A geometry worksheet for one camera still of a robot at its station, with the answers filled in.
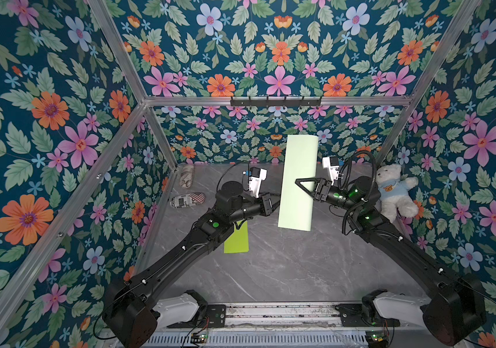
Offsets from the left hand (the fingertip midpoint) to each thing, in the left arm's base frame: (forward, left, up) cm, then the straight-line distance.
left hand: (288, 198), depth 64 cm
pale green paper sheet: (-2, -2, -2) cm, 4 cm away
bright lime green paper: (+3, +18, -33) cm, 38 cm away
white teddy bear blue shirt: (+18, -54, -27) cm, 62 cm away
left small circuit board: (-29, +32, -35) cm, 56 cm away
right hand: (+4, -3, +2) cm, 6 cm away
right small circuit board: (-34, -28, -36) cm, 57 cm away
